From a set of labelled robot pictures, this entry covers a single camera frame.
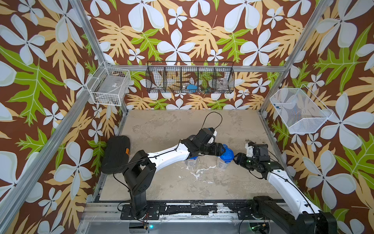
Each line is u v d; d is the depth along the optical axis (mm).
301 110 821
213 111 687
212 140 655
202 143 641
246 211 730
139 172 459
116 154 906
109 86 877
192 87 940
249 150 759
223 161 789
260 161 637
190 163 860
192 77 984
